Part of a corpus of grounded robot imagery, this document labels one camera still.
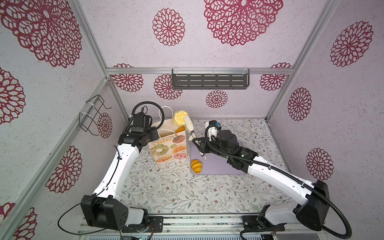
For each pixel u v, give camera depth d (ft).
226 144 1.78
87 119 2.45
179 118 2.45
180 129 2.98
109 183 1.37
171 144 2.77
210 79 3.26
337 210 1.20
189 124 2.43
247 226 2.39
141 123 1.88
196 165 3.00
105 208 1.28
